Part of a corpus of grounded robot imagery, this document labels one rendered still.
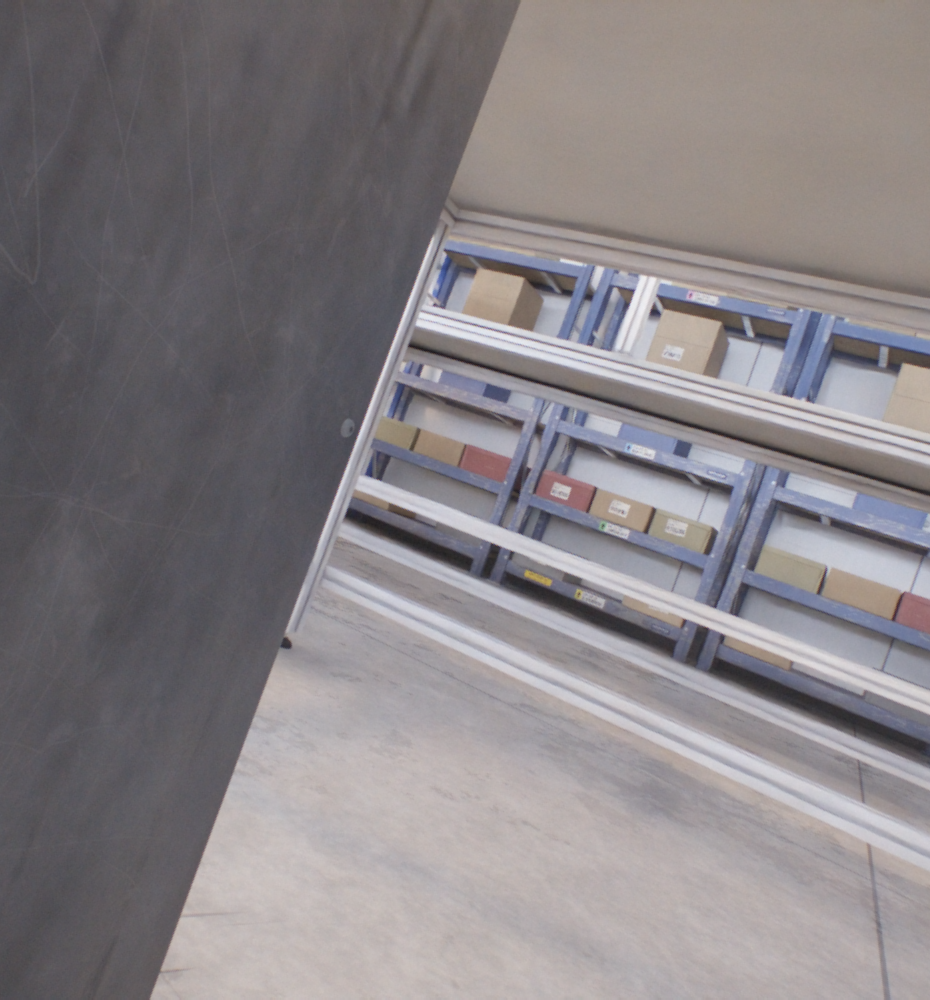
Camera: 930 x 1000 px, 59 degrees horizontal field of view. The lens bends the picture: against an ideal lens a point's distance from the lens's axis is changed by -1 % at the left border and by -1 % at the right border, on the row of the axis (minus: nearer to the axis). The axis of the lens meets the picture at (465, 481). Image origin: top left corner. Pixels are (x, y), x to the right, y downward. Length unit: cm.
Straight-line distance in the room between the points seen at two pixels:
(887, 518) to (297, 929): 391
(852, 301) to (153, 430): 133
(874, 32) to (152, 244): 83
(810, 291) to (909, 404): 305
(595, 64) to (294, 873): 100
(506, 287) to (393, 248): 477
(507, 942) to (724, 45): 99
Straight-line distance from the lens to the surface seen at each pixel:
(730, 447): 284
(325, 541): 168
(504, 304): 512
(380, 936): 88
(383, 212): 38
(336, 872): 95
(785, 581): 442
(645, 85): 117
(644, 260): 159
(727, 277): 155
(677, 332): 475
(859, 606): 442
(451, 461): 500
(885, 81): 106
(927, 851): 147
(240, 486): 34
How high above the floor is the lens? 41
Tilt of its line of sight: 1 degrees up
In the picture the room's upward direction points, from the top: 20 degrees clockwise
